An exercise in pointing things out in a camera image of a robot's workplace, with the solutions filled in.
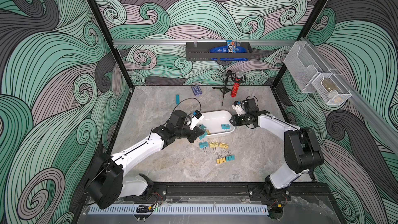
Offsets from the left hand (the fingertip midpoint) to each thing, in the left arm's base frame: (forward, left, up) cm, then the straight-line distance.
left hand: (203, 130), depth 78 cm
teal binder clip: (+10, -15, -13) cm, 22 cm away
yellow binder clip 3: (-10, -11, -15) cm, 21 cm away
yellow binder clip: (-3, -7, -12) cm, 14 cm away
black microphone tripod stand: (+39, -18, -10) cm, 44 cm away
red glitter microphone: (+32, -22, +11) cm, 40 cm away
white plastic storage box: (+17, -8, -18) cm, 26 cm away
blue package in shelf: (+45, -14, +19) cm, 51 cm away
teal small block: (+35, +18, -17) cm, 43 cm away
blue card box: (+42, +3, -15) cm, 45 cm away
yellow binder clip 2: (-2, -12, -14) cm, 19 cm away
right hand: (+13, -21, -11) cm, 27 cm away
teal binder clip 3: (-2, -1, -14) cm, 14 cm away
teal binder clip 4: (-9, -15, -15) cm, 23 cm away
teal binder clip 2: (-1, -1, -2) cm, 2 cm away
